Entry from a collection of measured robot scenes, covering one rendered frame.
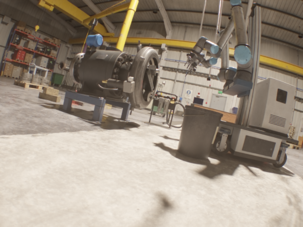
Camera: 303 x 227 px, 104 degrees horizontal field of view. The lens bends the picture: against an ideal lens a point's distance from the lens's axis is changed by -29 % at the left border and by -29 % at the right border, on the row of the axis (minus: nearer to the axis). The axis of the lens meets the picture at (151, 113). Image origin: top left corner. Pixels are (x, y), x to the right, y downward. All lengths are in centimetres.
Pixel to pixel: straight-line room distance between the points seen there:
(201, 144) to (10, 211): 114
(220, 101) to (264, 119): 1089
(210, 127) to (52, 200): 105
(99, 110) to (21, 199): 143
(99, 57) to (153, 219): 186
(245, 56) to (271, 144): 82
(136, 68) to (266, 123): 136
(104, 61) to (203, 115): 130
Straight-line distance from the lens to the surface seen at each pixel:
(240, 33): 160
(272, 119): 172
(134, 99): 176
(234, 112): 276
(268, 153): 166
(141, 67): 168
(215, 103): 1247
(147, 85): 199
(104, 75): 194
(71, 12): 1455
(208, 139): 124
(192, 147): 123
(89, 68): 208
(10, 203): 48
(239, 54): 147
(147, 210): 53
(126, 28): 610
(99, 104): 178
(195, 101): 271
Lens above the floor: 31
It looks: 3 degrees down
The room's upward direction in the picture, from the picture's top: 13 degrees clockwise
